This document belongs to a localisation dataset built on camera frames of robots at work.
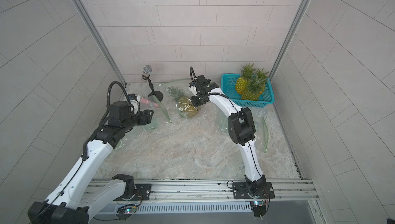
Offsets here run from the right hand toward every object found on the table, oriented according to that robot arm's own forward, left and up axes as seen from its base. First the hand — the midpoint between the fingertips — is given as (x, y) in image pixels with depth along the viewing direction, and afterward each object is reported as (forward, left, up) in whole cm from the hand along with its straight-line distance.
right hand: (194, 102), depth 95 cm
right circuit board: (-54, -27, -11) cm, 62 cm away
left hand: (-13, +21, +12) cm, 28 cm away
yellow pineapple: (+13, -34, +10) cm, 37 cm away
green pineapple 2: (-3, +6, +2) cm, 7 cm away
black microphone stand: (+14, +26, -6) cm, 30 cm away
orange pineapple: (+12, -44, +7) cm, 46 cm away
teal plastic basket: (+20, -25, -5) cm, 32 cm away
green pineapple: (+1, -37, +10) cm, 38 cm away
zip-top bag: (+16, +8, +1) cm, 18 cm away
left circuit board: (-52, +31, -7) cm, 61 cm away
